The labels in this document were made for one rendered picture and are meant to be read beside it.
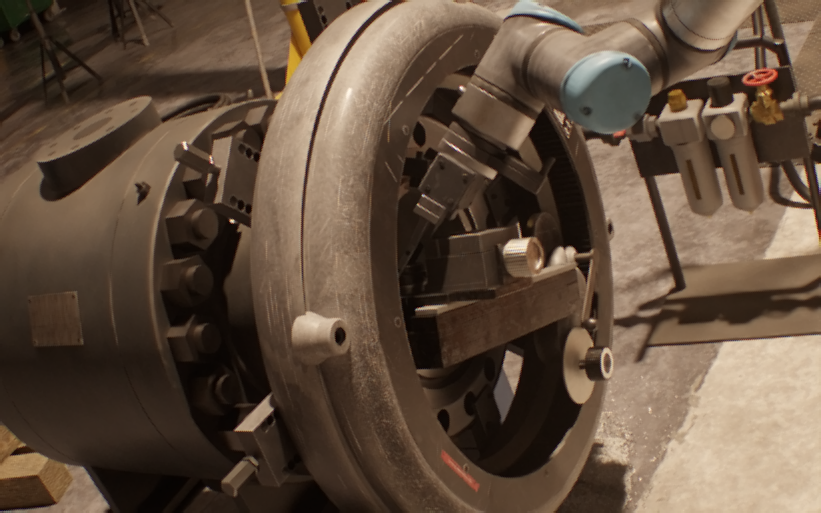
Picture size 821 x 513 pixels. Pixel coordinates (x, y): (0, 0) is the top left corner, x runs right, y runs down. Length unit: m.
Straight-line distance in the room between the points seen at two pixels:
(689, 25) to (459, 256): 0.37
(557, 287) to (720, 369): 0.73
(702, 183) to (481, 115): 0.99
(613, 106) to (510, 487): 0.51
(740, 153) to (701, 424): 0.53
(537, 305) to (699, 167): 0.80
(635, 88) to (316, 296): 0.40
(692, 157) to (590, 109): 1.01
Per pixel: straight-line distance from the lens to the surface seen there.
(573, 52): 1.13
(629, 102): 1.12
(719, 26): 1.11
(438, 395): 1.44
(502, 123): 1.20
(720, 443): 1.93
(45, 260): 1.58
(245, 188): 1.16
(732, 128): 2.03
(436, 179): 1.19
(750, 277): 2.36
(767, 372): 2.07
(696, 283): 2.39
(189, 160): 1.11
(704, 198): 2.14
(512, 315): 1.33
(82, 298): 1.49
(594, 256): 1.58
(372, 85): 1.17
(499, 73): 1.21
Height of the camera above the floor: 1.22
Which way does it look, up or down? 24 degrees down
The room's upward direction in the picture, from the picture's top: 23 degrees counter-clockwise
